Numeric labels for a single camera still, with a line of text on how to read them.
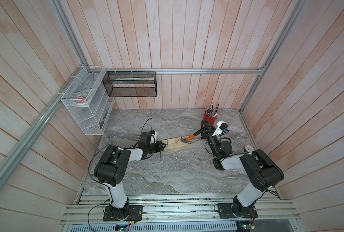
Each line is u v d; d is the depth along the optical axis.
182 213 0.75
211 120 1.05
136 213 0.73
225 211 0.73
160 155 0.95
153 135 0.90
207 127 0.76
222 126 0.70
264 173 0.48
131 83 0.90
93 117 0.77
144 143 0.78
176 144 0.95
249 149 0.96
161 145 0.90
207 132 0.74
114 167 0.49
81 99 0.73
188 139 0.92
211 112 0.98
